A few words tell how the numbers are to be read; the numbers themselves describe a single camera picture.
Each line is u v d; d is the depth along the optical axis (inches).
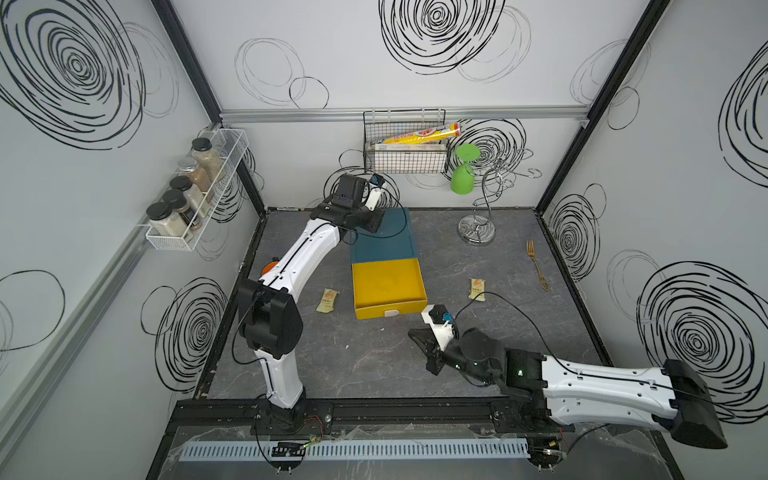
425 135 34.1
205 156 29.6
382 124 36.9
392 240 24.9
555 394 20.2
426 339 24.7
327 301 36.8
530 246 42.7
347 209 25.6
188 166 26.8
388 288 31.0
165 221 24.1
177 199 24.8
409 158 34.1
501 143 41.5
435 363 24.0
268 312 18.8
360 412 29.7
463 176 38.1
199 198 27.3
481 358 20.0
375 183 29.6
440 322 23.2
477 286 37.9
